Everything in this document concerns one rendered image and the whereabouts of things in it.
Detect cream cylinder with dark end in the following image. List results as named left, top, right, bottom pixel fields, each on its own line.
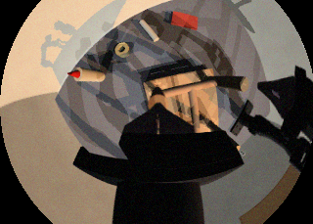
left=139, top=20, right=159, bottom=42

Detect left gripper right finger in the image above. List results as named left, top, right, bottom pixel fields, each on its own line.
left=158, top=103, right=195, bottom=134

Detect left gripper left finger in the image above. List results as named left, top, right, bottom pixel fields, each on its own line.
left=122, top=103, right=158, bottom=134

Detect flat red block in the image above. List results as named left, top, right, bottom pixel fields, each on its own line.
left=171, top=12, right=198, bottom=30

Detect beige roll of masking tape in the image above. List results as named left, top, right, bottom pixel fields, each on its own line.
left=115, top=42, right=130, bottom=58

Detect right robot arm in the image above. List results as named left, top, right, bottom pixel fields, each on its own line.
left=231, top=77, right=313, bottom=173

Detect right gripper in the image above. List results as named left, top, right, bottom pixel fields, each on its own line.
left=257, top=66, right=307, bottom=141

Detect white glue bottle with red cap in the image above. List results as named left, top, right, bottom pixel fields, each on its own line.
left=67, top=67, right=105, bottom=81

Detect brown wooden stool legs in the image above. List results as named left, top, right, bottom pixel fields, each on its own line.
left=148, top=76, right=248, bottom=133

